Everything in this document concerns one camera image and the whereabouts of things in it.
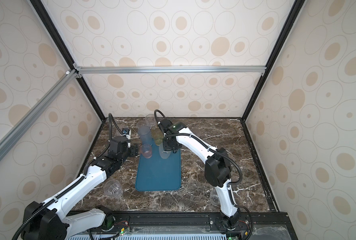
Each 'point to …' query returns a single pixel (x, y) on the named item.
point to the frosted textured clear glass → (164, 154)
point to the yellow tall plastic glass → (157, 135)
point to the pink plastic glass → (146, 151)
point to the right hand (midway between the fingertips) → (169, 147)
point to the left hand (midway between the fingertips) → (135, 140)
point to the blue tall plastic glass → (145, 135)
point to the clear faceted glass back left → (150, 121)
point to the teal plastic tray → (156, 174)
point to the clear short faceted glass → (141, 123)
